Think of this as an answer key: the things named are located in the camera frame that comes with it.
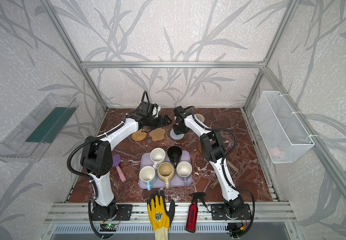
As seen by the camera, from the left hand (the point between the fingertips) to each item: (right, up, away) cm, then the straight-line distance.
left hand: (169, 118), depth 91 cm
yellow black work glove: (-2, -49, -21) cm, 53 cm away
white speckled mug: (-7, -23, 0) cm, 24 cm away
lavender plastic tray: (+5, -36, -7) cm, 37 cm away
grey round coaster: (+3, -12, +11) cm, 17 cm away
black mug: (+4, -21, -2) cm, 22 cm away
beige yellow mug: (-1, -31, -5) cm, 31 cm away
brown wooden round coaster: (+19, -19, +5) cm, 28 cm away
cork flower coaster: (-9, -11, +14) cm, 20 cm away
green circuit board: (-28, -53, -20) cm, 63 cm away
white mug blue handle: (-11, -32, -9) cm, 35 cm away
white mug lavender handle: (+9, -30, -5) cm, 31 cm away
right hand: (+5, -6, +13) cm, 16 cm away
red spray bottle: (+13, -46, -22) cm, 53 cm away
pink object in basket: (+54, -17, -19) cm, 60 cm away
